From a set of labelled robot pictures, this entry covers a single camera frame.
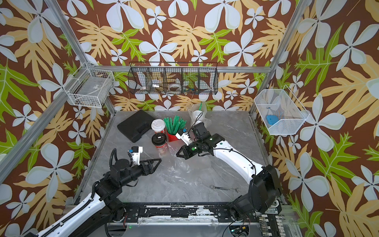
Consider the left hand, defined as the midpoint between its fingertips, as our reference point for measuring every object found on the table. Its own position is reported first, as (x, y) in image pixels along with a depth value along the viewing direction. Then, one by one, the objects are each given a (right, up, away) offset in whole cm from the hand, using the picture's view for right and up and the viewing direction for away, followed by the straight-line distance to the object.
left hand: (158, 158), depth 74 cm
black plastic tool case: (-22, +17, +30) cm, 41 cm away
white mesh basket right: (+69, +25, +10) cm, 74 cm away
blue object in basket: (+62, +21, +6) cm, 65 cm away
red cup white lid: (-4, +17, +16) cm, 24 cm away
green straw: (+23, +30, +23) cm, 45 cm away
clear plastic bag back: (+17, -7, +1) cm, 18 cm away
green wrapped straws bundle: (+9, +17, +16) cm, 25 cm away
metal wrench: (+43, -19, +8) cm, 48 cm away
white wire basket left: (-44, +40, +12) cm, 61 cm away
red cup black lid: (-1, +9, +9) cm, 12 cm away
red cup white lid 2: (+21, +23, +19) cm, 36 cm away
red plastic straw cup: (+5, +9, +17) cm, 20 cm away
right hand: (+9, +2, +1) cm, 10 cm away
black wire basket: (+5, +49, +23) cm, 55 cm away
